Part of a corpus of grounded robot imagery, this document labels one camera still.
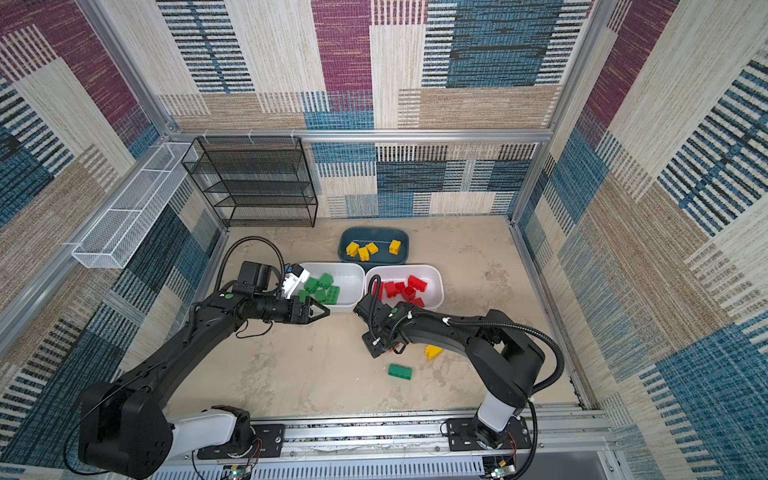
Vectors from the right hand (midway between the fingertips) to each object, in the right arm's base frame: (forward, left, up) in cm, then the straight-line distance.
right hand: (381, 345), depth 86 cm
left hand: (+5, +16, +14) cm, 21 cm away
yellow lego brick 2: (+37, +3, -1) cm, 37 cm away
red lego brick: (+19, -3, -2) cm, 19 cm away
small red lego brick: (+19, -6, 0) cm, 20 cm away
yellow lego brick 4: (-2, -14, 0) cm, 14 cm away
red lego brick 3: (+14, -12, -2) cm, 19 cm away
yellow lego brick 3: (+36, -5, +1) cm, 36 cm away
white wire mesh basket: (+16, +61, +32) cm, 71 cm away
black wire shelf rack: (+57, +45, +15) cm, 74 cm away
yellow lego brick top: (+35, +10, 0) cm, 37 cm away
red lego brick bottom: (+16, -9, +1) cm, 18 cm away
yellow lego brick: (+33, +6, +1) cm, 33 cm away
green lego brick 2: (+4, +18, +22) cm, 29 cm away
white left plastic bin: (+24, +10, 0) cm, 26 cm away
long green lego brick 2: (-7, -5, -1) cm, 9 cm away
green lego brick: (+23, +18, 0) cm, 29 cm away
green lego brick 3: (+18, +20, -2) cm, 27 cm away
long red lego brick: (+20, 0, -2) cm, 20 cm away
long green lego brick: (+17, +16, 0) cm, 23 cm away
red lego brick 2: (+20, -12, 0) cm, 24 cm away
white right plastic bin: (+22, -17, +2) cm, 28 cm away
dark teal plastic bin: (+44, -1, -4) cm, 45 cm away
